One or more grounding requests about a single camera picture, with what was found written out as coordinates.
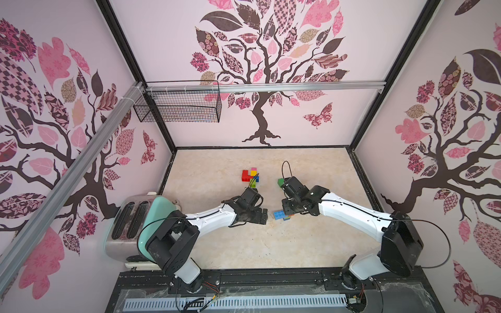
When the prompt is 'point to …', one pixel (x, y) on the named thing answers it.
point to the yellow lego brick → (253, 173)
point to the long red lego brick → (245, 176)
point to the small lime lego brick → (288, 217)
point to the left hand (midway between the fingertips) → (258, 219)
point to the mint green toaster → (128, 218)
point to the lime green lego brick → (253, 182)
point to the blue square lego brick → (257, 178)
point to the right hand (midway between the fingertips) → (287, 206)
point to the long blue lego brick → (279, 215)
